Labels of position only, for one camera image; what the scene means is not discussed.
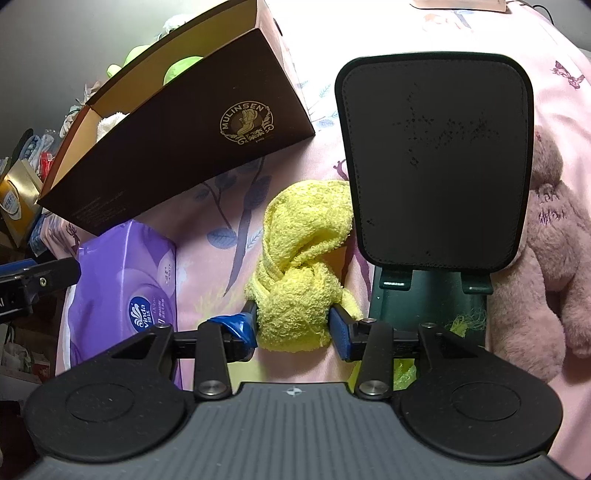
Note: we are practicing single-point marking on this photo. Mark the blue patterned cloth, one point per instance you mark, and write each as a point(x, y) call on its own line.
point(41, 235)

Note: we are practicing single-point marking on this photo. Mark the dark oval insole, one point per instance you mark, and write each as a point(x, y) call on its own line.
point(21, 141)

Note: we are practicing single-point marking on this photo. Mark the red packet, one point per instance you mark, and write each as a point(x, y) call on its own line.
point(46, 164)

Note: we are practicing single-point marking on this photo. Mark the pink printed bedsheet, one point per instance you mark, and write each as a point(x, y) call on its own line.
point(369, 27)

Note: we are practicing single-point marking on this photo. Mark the white power strip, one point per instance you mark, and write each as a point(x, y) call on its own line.
point(457, 4)

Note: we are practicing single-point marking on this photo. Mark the purple tissue pack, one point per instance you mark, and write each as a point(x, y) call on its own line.
point(124, 267)

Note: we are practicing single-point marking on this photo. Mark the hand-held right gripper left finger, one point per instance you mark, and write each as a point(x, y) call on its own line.
point(233, 330)

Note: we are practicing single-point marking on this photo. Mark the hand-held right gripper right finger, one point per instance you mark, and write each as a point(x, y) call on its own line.
point(342, 330)

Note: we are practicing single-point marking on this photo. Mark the white panda plush toy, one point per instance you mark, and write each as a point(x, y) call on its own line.
point(173, 23)

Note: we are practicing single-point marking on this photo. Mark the brown cardboard box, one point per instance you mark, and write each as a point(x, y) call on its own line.
point(161, 152)

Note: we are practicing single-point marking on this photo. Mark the yellow knotted towel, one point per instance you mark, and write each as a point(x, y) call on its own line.
point(295, 240)

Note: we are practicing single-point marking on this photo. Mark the clear plastic bag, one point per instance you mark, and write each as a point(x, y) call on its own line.
point(37, 145)

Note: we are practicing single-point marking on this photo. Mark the black phone stand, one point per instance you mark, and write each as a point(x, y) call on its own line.
point(434, 161)

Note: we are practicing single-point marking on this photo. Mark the white fluffy cloth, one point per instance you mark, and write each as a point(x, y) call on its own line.
point(111, 124)

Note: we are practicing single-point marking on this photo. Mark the yellow-green mesh bath sponge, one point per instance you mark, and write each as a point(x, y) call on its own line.
point(404, 374)

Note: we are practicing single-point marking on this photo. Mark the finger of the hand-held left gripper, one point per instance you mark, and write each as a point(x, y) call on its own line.
point(46, 279)

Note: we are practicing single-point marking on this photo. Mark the white glove bundle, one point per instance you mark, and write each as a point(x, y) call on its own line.
point(76, 110)

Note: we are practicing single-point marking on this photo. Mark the pink teddy bear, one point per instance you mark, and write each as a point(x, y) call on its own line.
point(545, 258)

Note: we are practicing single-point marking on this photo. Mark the small green plush toy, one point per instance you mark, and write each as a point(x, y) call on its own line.
point(134, 53)

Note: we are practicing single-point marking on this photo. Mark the large green plush toy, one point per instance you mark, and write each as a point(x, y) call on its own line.
point(182, 69)

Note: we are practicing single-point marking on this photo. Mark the gold gift bag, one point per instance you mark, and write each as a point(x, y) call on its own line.
point(18, 198)

